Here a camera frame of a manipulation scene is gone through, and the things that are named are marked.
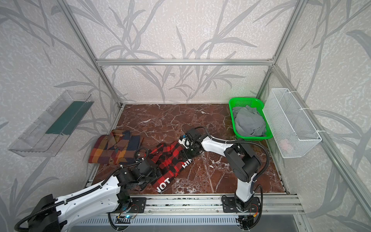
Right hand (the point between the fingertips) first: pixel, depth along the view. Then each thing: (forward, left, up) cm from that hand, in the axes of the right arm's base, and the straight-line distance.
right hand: (183, 153), depth 89 cm
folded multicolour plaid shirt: (+5, +42, 0) cm, 43 cm away
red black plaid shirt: (-5, +7, +1) cm, 9 cm away
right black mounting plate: (-27, -25, -3) cm, 37 cm away
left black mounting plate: (-28, +22, -1) cm, 35 cm away
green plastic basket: (+42, -55, +2) cm, 69 cm away
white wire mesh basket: (-6, -50, +31) cm, 59 cm away
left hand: (-12, +12, -1) cm, 17 cm away
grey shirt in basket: (+24, -46, 0) cm, 52 cm away
